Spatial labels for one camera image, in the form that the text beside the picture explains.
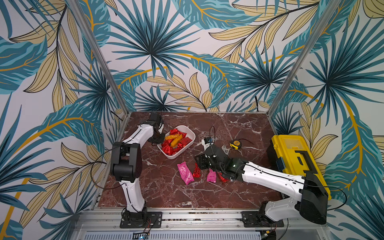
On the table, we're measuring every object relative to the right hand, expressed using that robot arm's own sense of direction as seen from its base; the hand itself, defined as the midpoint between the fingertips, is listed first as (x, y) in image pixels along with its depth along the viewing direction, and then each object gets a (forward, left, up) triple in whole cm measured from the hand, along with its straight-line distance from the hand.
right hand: (196, 157), depth 78 cm
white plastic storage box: (+23, +2, -11) cm, 26 cm away
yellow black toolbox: (0, -49, +1) cm, 49 cm away
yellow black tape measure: (+15, -27, -13) cm, 34 cm away
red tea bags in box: (+14, +18, -10) cm, 25 cm away
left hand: (+17, +24, -9) cm, 31 cm away
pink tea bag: (-3, +6, -13) cm, 15 cm away
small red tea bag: (-2, 0, -14) cm, 14 cm away
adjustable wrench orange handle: (+12, -20, -15) cm, 28 cm away
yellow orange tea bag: (+20, +12, -10) cm, 25 cm away
